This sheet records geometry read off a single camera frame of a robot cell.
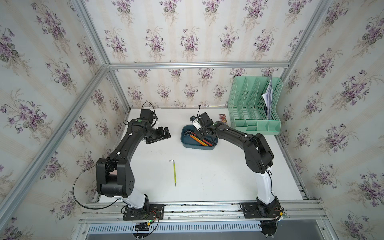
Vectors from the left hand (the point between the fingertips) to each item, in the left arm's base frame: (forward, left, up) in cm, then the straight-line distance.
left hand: (164, 137), depth 86 cm
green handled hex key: (-15, -6, -14) cm, 21 cm away
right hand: (+10, -22, -7) cm, 25 cm away
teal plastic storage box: (+6, -14, -16) cm, 22 cm away
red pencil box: (+25, -40, -12) cm, 49 cm away
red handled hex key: (+4, -27, -12) cm, 29 cm away
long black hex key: (+13, -15, -10) cm, 22 cm away
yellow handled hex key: (+9, -18, -12) cm, 23 cm away
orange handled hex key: (+5, -20, -12) cm, 24 cm away
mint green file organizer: (+40, -69, -11) cm, 81 cm away
